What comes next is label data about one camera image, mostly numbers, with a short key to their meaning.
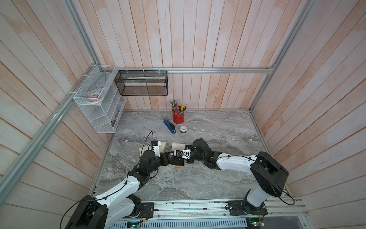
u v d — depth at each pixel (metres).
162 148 0.95
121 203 0.58
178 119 1.06
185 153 0.71
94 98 0.73
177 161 0.88
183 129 1.04
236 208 0.72
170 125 1.05
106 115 0.78
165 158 0.73
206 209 0.75
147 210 0.73
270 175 0.46
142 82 1.03
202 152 0.67
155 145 0.76
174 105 1.01
